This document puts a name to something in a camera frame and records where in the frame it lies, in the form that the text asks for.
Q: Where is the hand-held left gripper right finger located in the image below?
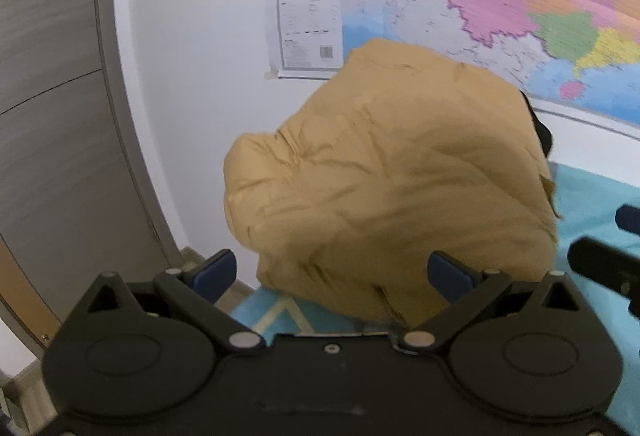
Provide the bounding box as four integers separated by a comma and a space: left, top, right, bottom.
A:
397, 250, 587, 358

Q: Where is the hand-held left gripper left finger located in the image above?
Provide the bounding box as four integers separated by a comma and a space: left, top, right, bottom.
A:
87, 249, 267, 355

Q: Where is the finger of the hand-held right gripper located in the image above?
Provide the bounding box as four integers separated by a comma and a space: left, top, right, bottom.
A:
615, 205, 640, 233
567, 237, 640, 313

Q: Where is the tan down jacket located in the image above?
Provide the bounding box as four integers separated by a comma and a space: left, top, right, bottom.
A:
222, 38, 565, 328

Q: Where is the teal grey patterned bed sheet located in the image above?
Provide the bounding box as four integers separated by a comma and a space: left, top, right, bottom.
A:
230, 161, 640, 436

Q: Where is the grey wooden door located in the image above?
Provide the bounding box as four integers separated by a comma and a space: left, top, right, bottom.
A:
0, 0, 189, 362

